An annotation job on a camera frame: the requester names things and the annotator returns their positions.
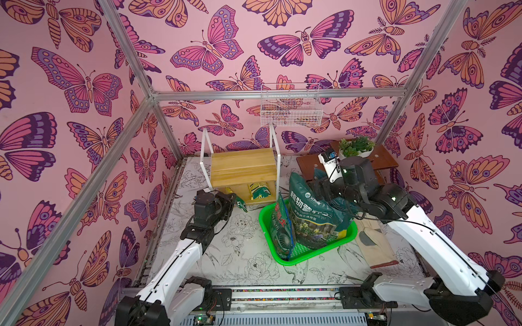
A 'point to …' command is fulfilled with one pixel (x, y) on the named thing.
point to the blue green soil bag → (283, 233)
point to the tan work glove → (372, 243)
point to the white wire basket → (290, 105)
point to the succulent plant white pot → (361, 147)
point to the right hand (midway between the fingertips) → (317, 178)
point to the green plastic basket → (266, 217)
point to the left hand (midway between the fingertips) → (239, 190)
